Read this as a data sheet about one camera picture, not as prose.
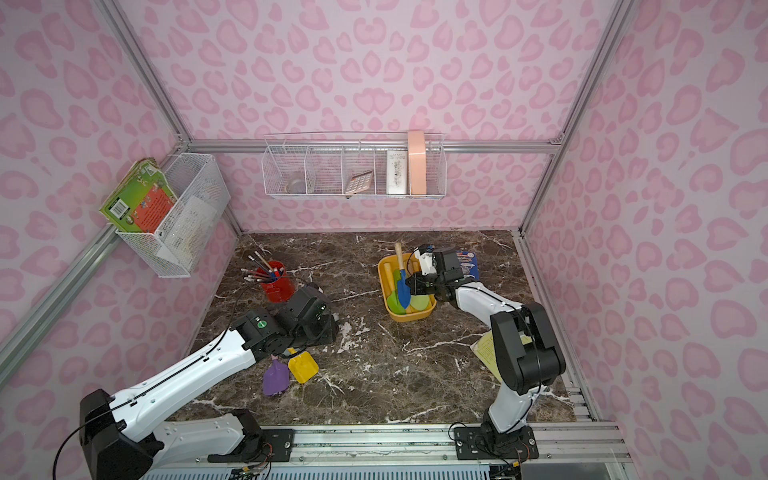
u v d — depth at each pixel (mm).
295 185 929
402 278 946
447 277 739
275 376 839
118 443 374
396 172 926
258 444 672
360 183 935
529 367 465
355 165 1019
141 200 708
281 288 952
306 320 571
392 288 1001
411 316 917
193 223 853
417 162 824
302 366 863
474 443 721
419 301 954
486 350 882
